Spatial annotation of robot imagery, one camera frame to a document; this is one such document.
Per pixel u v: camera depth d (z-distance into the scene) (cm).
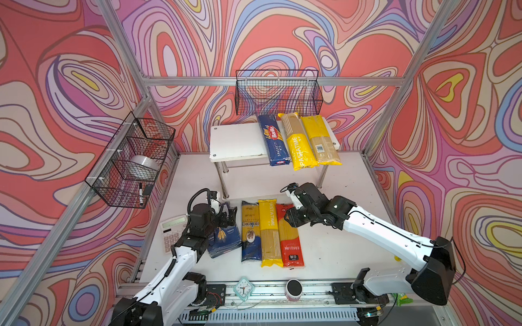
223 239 81
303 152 71
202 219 62
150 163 74
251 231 87
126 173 72
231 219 76
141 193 72
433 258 41
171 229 87
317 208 56
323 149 70
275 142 71
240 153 73
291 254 80
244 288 73
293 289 71
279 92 96
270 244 84
